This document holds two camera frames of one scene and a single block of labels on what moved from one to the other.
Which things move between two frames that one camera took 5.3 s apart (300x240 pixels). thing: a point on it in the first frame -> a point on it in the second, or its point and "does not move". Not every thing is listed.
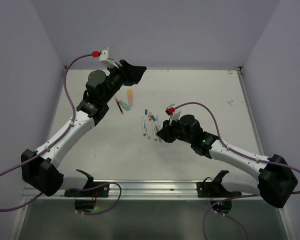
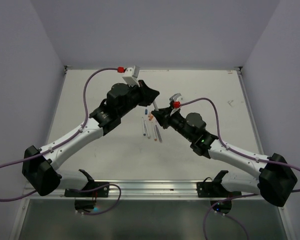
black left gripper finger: (125, 64) -> (142, 83)
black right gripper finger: (164, 135) -> (160, 116)
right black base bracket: (214, 190) does not move
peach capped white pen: (147, 130) does not move
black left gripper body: (117, 78) -> (135, 95)
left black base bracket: (101, 191) does not move
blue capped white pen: (143, 127) does not move
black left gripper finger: (135, 73) -> (149, 96)
